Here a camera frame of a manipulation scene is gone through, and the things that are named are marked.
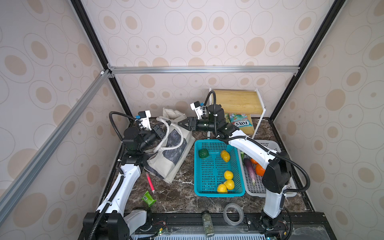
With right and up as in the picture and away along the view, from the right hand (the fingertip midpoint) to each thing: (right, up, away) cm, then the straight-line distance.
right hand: (180, 125), depth 73 cm
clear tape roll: (+30, -43, +1) cm, 53 cm away
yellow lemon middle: (+26, -28, +13) cm, 41 cm away
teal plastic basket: (+22, -27, +19) cm, 40 cm away
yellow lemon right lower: (+26, -32, +10) cm, 43 cm away
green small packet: (-18, -40, +7) cm, 44 cm away
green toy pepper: (+12, -17, +20) cm, 29 cm away
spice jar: (+13, -47, -3) cm, 49 cm away
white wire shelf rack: (+33, +13, +10) cm, 37 cm away
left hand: (-2, +1, -6) cm, 6 cm away
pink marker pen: (-19, -33, +14) cm, 40 cm away
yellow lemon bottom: (+22, -34, +8) cm, 41 cm away
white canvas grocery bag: (-8, -18, +8) cm, 21 cm away
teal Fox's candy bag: (+36, +4, +21) cm, 42 cm away
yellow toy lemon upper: (+26, -18, +20) cm, 38 cm away
